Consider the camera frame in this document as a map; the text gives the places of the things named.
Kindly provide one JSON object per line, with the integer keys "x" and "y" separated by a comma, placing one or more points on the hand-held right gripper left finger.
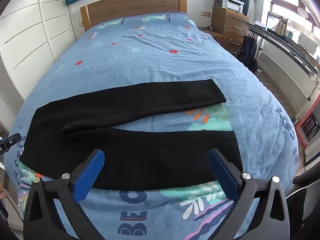
{"x": 93, "y": 165}

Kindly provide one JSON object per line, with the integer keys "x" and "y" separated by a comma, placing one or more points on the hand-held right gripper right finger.
{"x": 220, "y": 166}

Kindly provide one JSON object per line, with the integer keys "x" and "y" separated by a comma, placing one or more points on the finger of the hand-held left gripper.
{"x": 13, "y": 139}

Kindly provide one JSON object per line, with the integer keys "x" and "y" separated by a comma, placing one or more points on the black pants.
{"x": 150, "y": 155}

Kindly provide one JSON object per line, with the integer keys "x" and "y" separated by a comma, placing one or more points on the white mesh chair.
{"x": 305, "y": 205}

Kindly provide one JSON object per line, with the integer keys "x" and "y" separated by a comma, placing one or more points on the white wardrobe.
{"x": 32, "y": 35}

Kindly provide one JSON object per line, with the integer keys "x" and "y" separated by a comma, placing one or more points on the dark tote bag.
{"x": 248, "y": 46}

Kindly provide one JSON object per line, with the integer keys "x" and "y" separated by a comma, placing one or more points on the blue printed bed sheet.
{"x": 155, "y": 55}

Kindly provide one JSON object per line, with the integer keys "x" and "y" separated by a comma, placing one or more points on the wooden nightstand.
{"x": 212, "y": 33}

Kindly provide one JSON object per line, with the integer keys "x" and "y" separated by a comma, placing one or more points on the metal drying rack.
{"x": 287, "y": 47}

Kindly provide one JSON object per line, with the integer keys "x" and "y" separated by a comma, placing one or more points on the wooden dresser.
{"x": 230, "y": 25}

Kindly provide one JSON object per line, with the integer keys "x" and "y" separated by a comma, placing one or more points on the white printer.
{"x": 230, "y": 2}

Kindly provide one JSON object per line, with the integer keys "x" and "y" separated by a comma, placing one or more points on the wooden headboard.
{"x": 135, "y": 5}

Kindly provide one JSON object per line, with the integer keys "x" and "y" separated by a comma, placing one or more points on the red frame shelf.
{"x": 308, "y": 130}

